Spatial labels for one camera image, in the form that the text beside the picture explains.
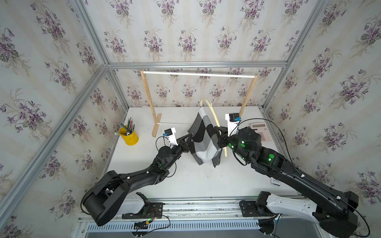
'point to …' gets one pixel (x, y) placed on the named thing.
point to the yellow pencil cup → (132, 140)
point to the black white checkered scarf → (205, 145)
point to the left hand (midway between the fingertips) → (196, 138)
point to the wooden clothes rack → (156, 117)
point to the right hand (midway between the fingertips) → (217, 127)
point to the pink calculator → (261, 128)
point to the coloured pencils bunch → (131, 126)
